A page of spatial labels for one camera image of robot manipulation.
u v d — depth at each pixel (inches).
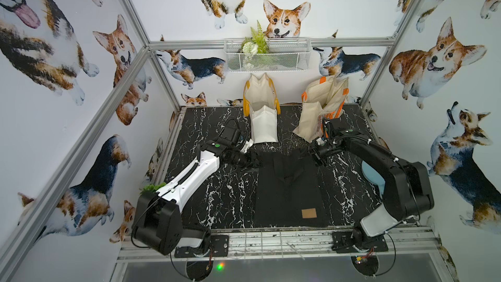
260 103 47.5
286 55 36.4
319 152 29.6
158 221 16.0
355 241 26.7
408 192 18.4
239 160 27.0
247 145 30.2
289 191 29.4
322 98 45.1
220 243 29.6
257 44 32.2
